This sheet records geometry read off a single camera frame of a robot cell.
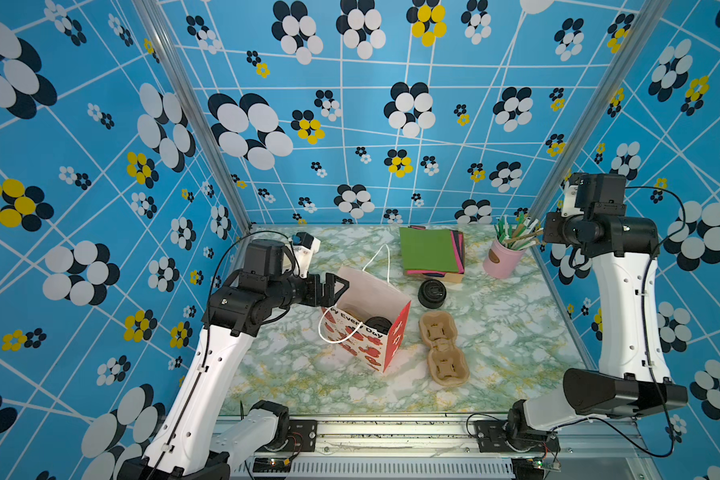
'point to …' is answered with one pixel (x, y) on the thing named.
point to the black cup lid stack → (432, 293)
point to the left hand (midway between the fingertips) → (334, 281)
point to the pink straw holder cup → (500, 262)
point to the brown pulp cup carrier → (447, 364)
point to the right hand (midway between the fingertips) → (564, 225)
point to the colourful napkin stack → (433, 253)
